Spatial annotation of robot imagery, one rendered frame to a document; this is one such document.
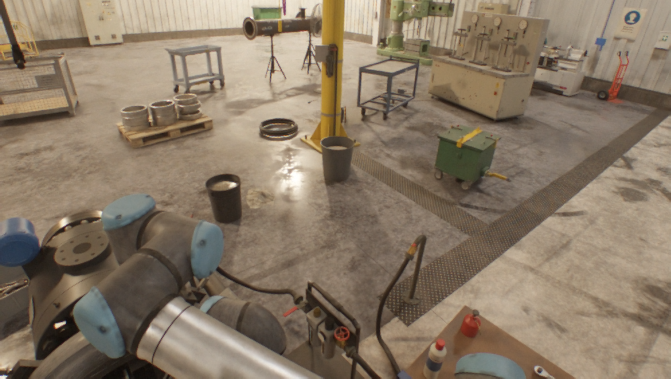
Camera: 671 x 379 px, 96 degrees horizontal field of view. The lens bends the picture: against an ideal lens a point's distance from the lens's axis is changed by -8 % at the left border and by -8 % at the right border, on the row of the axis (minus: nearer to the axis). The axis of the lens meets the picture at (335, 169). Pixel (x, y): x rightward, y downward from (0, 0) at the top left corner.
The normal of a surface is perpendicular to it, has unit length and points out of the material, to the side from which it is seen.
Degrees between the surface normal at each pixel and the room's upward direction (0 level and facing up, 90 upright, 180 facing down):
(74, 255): 0
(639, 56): 90
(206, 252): 90
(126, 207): 5
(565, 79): 90
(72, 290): 16
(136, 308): 28
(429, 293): 0
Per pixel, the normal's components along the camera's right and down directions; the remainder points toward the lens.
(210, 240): 0.97, 0.16
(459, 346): 0.03, -0.88
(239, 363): 0.26, -0.66
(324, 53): -0.15, 0.47
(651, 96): -0.81, 0.26
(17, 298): 0.81, 0.30
